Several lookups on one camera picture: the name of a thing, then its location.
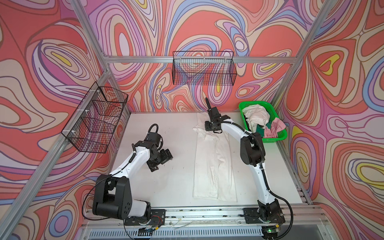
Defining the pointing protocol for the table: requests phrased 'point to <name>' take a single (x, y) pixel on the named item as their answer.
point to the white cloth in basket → (256, 114)
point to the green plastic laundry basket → (273, 115)
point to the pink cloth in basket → (277, 125)
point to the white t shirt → (213, 175)
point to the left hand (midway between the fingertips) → (169, 160)
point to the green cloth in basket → (260, 129)
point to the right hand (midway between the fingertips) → (210, 129)
